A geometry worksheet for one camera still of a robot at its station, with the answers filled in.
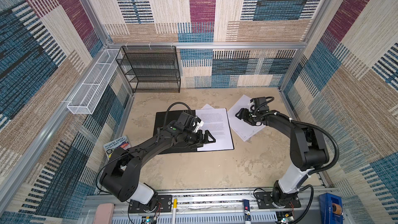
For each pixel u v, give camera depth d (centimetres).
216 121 102
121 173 43
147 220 71
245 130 98
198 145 73
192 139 72
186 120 68
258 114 78
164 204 73
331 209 66
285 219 70
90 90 95
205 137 73
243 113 87
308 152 49
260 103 76
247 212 70
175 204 73
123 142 92
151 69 111
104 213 70
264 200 73
